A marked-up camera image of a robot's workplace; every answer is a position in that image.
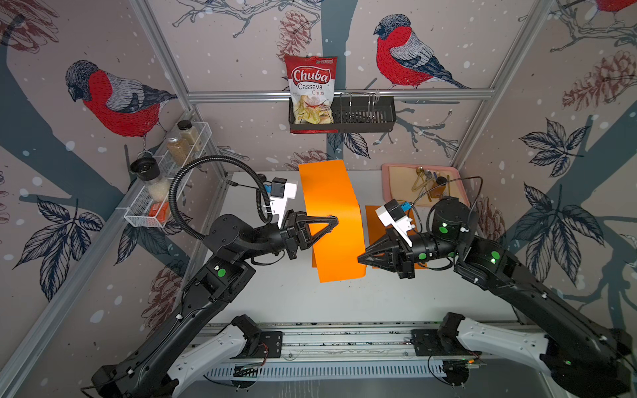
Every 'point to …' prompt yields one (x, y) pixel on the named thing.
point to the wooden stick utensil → (449, 185)
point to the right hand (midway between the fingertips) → (362, 258)
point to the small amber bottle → (439, 191)
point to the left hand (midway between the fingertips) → (336, 225)
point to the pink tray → (464, 196)
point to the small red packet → (160, 211)
